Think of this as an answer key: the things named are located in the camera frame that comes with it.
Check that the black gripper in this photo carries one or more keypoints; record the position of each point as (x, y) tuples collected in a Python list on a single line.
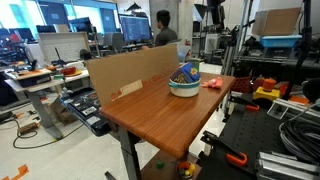
[(216, 3)]

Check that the colourful soft picture cube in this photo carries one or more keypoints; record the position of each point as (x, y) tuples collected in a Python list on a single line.
[(186, 75)]

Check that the white bowl teal rim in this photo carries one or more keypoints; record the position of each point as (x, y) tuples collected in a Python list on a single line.
[(184, 90)]

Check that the red bowl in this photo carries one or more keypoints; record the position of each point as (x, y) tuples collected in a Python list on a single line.
[(68, 70)]

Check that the grey tripod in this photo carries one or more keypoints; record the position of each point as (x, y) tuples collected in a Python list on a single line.
[(233, 50)]

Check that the green cylindrical cup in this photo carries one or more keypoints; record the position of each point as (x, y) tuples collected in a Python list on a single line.
[(196, 62)]

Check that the seated person dark shirt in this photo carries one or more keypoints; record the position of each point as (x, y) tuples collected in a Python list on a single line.
[(165, 35)]

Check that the large cardboard box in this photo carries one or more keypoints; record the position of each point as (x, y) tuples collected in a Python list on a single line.
[(276, 21)]

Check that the blue plastic bin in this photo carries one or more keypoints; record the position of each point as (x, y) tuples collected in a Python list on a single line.
[(280, 41)]

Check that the pink plush toy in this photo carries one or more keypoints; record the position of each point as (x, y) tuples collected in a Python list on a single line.
[(213, 83)]

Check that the orange plastic crate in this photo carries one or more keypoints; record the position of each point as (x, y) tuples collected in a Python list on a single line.
[(242, 86)]

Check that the large computer monitor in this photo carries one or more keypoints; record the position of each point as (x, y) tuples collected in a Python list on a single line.
[(136, 28)]

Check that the black vertical pole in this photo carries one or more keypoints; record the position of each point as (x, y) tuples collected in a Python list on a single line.
[(301, 50)]

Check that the yellow emergency stop button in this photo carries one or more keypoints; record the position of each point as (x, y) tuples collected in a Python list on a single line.
[(266, 91)]

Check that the grey office chair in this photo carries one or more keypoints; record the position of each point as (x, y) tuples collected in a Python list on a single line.
[(115, 41)]

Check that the brown cardboard panel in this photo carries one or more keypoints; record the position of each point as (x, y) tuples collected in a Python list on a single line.
[(126, 75)]

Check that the black rounded blurry object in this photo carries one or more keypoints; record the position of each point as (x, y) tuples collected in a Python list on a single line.
[(312, 90)]

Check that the black perforated mounting board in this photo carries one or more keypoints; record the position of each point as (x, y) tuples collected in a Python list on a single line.
[(253, 133)]

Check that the small computer monitor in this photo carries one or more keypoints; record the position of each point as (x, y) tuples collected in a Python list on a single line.
[(80, 25)]

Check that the yellow plate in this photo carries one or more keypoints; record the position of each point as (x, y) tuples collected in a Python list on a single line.
[(77, 73)]

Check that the white grid board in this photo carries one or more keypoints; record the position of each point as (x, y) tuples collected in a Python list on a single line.
[(63, 46)]

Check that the multicoloured round toy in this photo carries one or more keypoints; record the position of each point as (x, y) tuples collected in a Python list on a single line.
[(185, 170)]

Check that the green ball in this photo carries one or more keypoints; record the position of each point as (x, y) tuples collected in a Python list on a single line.
[(160, 164)]

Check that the black equipment case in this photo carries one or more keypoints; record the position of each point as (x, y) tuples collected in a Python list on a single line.
[(86, 111)]

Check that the black metal table leg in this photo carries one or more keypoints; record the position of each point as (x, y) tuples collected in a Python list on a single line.
[(128, 153)]

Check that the wooden lower shelf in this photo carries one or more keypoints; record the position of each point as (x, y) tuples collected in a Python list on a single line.
[(166, 173)]

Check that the small open cardboard box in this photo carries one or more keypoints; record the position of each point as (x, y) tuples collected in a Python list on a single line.
[(65, 115)]

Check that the black box orange lid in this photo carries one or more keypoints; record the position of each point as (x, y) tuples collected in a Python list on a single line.
[(33, 79)]

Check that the white desk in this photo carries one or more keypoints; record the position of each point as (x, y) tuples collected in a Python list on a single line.
[(36, 90)]

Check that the small brown floor device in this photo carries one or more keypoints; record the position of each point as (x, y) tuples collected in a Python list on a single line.
[(28, 128)]

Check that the orange floor tape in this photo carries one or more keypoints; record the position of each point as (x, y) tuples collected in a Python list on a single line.
[(20, 171)]

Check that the silver aluminium extrusion frame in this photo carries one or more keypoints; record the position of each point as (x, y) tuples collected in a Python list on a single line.
[(293, 110), (286, 166)]

